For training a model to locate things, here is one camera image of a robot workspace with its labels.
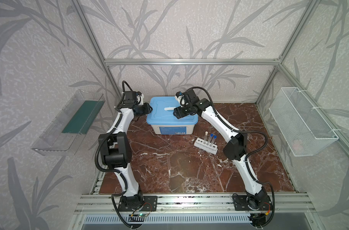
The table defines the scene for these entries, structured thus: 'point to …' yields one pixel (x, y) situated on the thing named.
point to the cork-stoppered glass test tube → (206, 133)
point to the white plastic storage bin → (172, 130)
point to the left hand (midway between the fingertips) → (152, 103)
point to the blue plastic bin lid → (162, 112)
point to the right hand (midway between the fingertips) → (177, 107)
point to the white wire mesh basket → (305, 131)
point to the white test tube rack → (199, 143)
